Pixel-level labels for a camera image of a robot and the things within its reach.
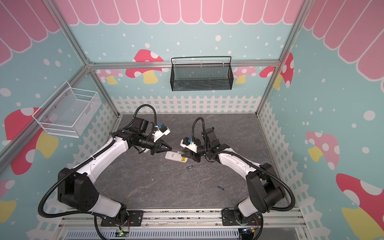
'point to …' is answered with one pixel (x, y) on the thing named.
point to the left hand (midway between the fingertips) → (169, 151)
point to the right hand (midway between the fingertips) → (183, 151)
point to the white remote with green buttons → (175, 156)
